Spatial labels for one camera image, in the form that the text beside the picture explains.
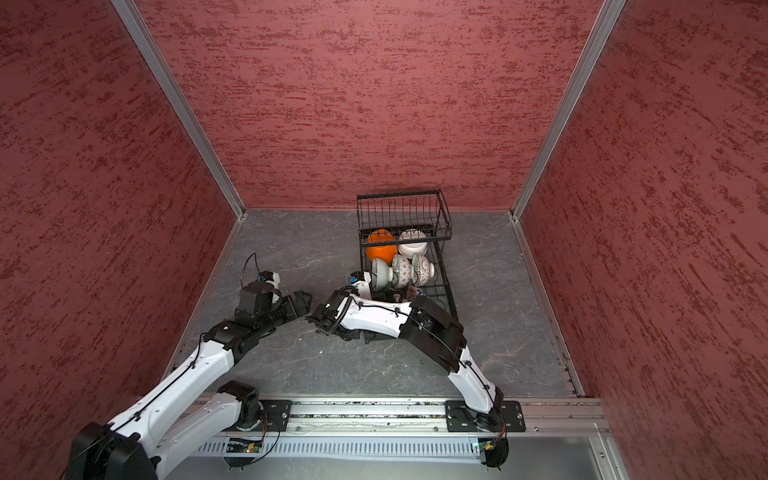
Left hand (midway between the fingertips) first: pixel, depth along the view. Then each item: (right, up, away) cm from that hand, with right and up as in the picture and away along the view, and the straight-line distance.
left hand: (300, 307), depth 84 cm
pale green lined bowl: (+23, +9, +5) cm, 26 cm away
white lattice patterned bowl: (+36, +10, +7) cm, 38 cm away
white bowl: (+33, +16, +16) cm, 40 cm away
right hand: (+26, 0, 0) cm, 26 cm away
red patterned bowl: (+32, +5, -1) cm, 33 cm away
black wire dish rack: (+29, +29, +8) cm, 42 cm away
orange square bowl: (+24, +18, -4) cm, 30 cm away
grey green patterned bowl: (+30, +10, +6) cm, 32 cm away
